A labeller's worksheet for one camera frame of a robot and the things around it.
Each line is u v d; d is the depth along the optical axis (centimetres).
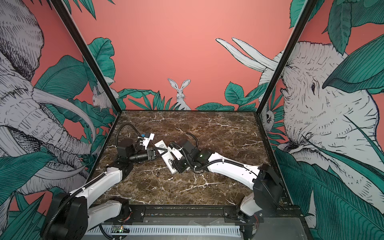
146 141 74
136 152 69
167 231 70
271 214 76
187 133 69
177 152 68
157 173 88
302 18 73
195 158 58
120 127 111
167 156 76
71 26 75
